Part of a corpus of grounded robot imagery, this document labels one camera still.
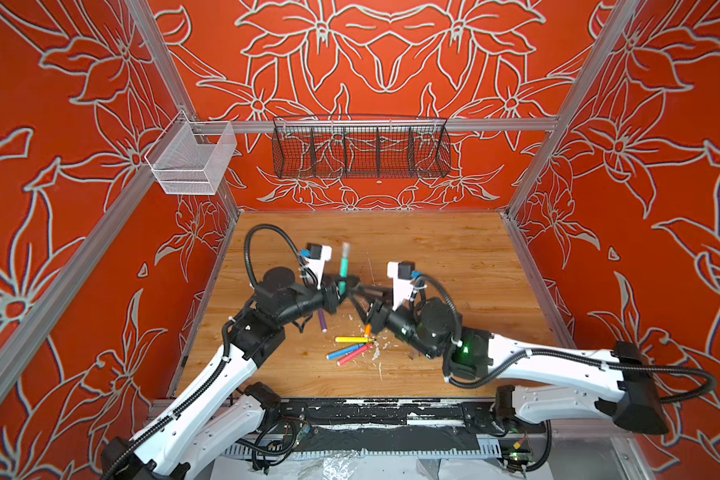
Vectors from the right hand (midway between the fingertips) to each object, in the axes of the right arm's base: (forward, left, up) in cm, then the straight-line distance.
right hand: (347, 291), depth 59 cm
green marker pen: (+5, +1, -1) cm, 6 cm away
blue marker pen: (-1, +2, -33) cm, 33 cm away
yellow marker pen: (+3, 0, -34) cm, 34 cm away
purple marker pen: (+8, +9, -33) cm, 35 cm away
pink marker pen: (-2, -1, -33) cm, 33 cm away
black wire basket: (+57, -4, -3) cm, 57 cm away
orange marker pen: (-8, -4, -1) cm, 9 cm away
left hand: (+4, -2, -4) cm, 6 cm away
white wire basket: (+51, +51, -2) cm, 72 cm away
